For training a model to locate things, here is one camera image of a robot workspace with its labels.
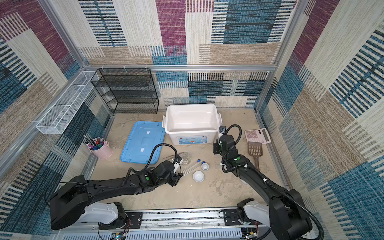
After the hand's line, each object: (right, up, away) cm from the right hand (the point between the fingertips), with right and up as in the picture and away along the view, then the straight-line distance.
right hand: (218, 141), depth 86 cm
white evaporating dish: (-11, -20, 0) cm, 23 cm away
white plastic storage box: (-15, +10, +25) cm, 31 cm away
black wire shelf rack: (-62, +34, +24) cm, 75 cm away
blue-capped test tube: (-11, -13, +7) cm, 18 cm away
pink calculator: (+31, +2, +17) cm, 35 cm away
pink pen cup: (-69, -3, +2) cm, 69 cm away
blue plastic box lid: (-50, -4, +15) cm, 52 cm away
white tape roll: (+14, -23, -1) cm, 27 cm away
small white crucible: (-7, -15, +3) cm, 17 cm away
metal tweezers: (-29, -11, +10) cm, 33 cm away
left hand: (-22, -15, -3) cm, 27 cm away
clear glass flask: (-18, -10, +3) cm, 21 cm away
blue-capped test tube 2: (-8, -13, +6) cm, 17 cm away
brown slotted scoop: (+27, -7, +13) cm, 30 cm away
